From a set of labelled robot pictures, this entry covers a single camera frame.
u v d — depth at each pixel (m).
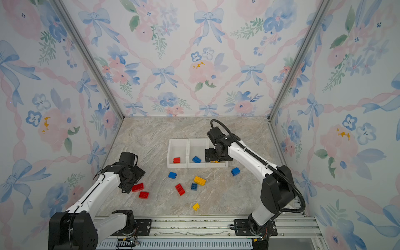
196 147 1.04
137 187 0.84
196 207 0.80
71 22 0.73
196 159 0.96
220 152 0.61
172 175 0.92
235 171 0.91
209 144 0.97
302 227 0.76
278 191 0.44
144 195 0.84
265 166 0.47
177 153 1.00
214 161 0.73
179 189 0.85
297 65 0.88
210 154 0.75
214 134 0.66
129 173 0.69
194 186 0.84
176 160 0.96
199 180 0.89
